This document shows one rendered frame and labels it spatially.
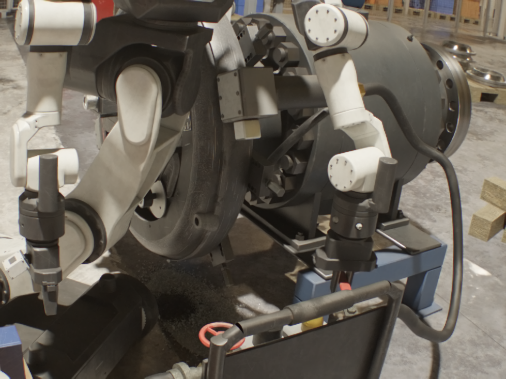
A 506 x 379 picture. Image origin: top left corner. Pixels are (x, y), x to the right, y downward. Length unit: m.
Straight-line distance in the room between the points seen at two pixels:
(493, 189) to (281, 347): 2.04
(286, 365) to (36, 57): 0.66
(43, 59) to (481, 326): 1.63
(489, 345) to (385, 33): 1.05
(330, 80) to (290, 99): 0.24
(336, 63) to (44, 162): 0.53
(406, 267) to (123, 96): 1.11
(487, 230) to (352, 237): 1.66
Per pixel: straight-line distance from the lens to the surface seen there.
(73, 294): 1.69
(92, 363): 1.47
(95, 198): 1.25
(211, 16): 1.10
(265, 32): 1.36
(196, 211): 1.44
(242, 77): 1.26
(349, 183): 1.08
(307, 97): 1.36
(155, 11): 1.06
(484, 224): 2.75
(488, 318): 2.19
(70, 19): 1.02
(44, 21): 1.01
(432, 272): 2.04
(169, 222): 1.55
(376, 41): 1.86
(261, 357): 0.99
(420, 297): 2.07
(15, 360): 0.84
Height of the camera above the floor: 1.08
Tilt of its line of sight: 23 degrees down
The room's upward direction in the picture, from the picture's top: 6 degrees clockwise
